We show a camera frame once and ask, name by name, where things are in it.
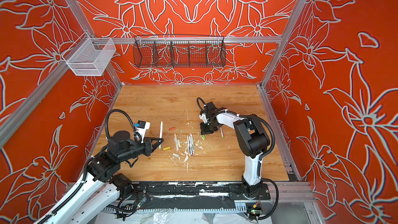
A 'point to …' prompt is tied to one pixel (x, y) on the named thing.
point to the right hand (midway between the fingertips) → (200, 132)
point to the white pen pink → (192, 144)
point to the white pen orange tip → (175, 140)
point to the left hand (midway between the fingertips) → (162, 140)
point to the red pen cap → (172, 128)
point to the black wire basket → (179, 51)
